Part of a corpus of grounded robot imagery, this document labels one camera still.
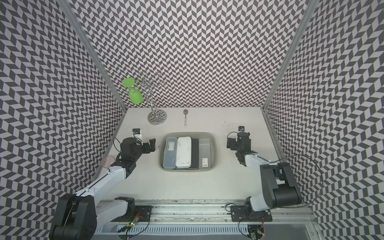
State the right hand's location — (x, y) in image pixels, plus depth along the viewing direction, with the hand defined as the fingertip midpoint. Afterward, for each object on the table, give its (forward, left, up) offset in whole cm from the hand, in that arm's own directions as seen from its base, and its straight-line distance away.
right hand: (236, 141), depth 94 cm
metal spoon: (+30, +35, -3) cm, 46 cm away
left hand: (-3, +55, +7) cm, 55 cm away
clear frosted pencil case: (-7, +42, -1) cm, 43 cm away
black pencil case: (-7, +27, -2) cm, 28 cm away
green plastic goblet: (+26, +67, +17) cm, 74 cm away
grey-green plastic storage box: (-5, +15, -2) cm, 16 cm away
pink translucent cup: (-12, +79, -1) cm, 80 cm away
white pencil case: (-12, +33, 0) cm, 35 cm away
